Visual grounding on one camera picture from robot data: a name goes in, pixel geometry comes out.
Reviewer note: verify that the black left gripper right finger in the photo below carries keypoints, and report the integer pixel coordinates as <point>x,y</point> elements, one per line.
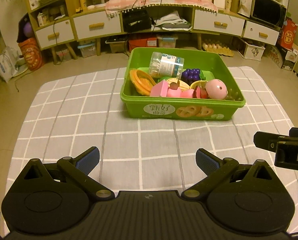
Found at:
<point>217,172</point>

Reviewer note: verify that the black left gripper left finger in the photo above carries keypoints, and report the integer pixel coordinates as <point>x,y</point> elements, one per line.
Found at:
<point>77,170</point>

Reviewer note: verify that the pink clear capsule ball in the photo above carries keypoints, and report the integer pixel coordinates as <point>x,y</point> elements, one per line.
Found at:
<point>214,89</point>

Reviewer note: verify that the pink toy peach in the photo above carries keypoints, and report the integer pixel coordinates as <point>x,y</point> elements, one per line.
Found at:
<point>174,91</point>

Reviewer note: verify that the purple toy grapes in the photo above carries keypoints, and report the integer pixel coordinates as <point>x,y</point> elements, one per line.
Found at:
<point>191,75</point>

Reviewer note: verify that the pink rectangular block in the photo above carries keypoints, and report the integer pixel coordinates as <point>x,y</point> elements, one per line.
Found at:
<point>160,89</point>

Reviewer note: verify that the orange toy pumpkin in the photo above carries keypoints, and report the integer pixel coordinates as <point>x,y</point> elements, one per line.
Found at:
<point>142,82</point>

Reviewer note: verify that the clear cotton swab jar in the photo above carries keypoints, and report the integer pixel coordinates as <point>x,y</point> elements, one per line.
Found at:
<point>162,65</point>

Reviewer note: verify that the yellow green toy corn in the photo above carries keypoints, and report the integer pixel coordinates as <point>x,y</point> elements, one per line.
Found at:
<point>179,83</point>

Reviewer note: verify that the grey checked table cloth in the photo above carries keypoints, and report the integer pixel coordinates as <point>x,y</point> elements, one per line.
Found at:
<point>68,116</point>

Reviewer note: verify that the green plastic storage bin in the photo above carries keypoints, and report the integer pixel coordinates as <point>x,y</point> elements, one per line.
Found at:
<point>212,67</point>

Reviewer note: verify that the white carved wooden box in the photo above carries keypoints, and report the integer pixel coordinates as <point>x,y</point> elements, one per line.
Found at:
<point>250,50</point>

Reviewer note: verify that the egg carton tray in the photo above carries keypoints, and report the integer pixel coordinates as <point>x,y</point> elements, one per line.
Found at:
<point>217,47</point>

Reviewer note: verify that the orange printed paper bag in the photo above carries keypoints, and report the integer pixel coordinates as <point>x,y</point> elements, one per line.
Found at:
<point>32,54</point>

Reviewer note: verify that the red cardboard box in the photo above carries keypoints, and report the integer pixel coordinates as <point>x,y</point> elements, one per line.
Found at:
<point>139,42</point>

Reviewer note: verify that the black microwave oven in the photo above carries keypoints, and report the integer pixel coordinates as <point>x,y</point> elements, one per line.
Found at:
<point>268,11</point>

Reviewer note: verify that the wooden white drawer cabinet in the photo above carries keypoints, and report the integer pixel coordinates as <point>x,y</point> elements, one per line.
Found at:
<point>57,22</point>

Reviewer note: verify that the black bag on shelf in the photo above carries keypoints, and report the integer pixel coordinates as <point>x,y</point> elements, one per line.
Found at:
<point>136,20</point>

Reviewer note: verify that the pink patterned cloth runner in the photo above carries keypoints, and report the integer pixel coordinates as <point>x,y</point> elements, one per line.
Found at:
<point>113,7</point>

